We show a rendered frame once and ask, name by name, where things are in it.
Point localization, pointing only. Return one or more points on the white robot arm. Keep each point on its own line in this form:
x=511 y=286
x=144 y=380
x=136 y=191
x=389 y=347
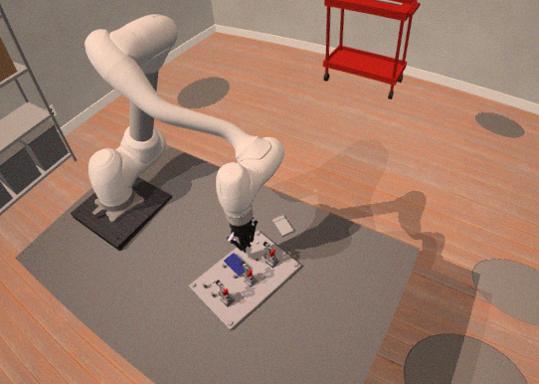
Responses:
x=147 y=41

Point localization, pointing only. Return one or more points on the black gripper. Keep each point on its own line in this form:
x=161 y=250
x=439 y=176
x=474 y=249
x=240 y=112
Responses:
x=245 y=237

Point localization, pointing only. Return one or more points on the blue rectangular plate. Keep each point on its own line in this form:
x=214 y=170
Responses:
x=234 y=262

